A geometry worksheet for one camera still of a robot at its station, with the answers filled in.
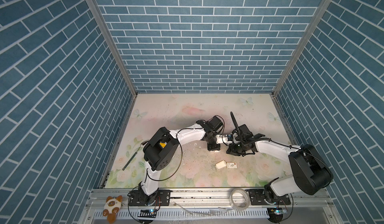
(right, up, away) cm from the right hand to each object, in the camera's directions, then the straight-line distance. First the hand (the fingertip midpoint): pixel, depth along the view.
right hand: (225, 150), depth 88 cm
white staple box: (-3, -7, -4) cm, 9 cm away
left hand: (-5, +3, +1) cm, 5 cm away
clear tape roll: (+7, -17, -16) cm, 25 cm away
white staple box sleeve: (+3, -7, -5) cm, 9 cm away
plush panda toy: (-57, -21, -19) cm, 64 cm away
